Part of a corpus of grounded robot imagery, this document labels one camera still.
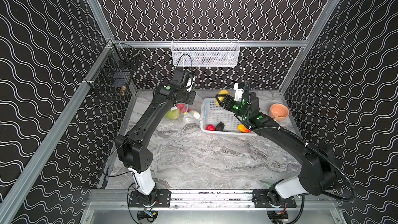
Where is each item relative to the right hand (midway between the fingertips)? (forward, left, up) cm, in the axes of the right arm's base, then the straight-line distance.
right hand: (219, 97), depth 80 cm
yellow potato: (0, -1, +3) cm, 4 cm away
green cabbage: (+3, +28, -19) cm, 34 cm away
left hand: (0, +12, +1) cm, 13 cm away
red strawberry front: (-5, +4, -21) cm, 22 cm away
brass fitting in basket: (+2, +50, +4) cm, 50 cm away
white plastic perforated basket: (+10, +3, -26) cm, 28 cm away
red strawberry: (-1, +20, -7) cm, 21 cm away
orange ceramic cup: (+11, -42, -26) cm, 50 cm away
